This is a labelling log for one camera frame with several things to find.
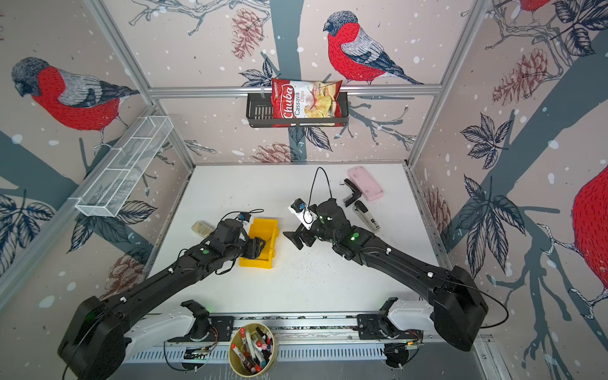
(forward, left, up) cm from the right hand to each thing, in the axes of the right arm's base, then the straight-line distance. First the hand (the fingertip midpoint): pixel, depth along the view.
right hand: (291, 225), depth 76 cm
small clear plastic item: (+6, +39, -15) cm, 42 cm away
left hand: (-2, +13, -9) cm, 16 cm away
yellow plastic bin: (+5, +11, -13) cm, 18 cm away
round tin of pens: (-33, +8, -11) cm, 36 cm away
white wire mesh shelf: (+12, +57, +14) cm, 60 cm away
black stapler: (+16, -27, -15) cm, 35 cm away
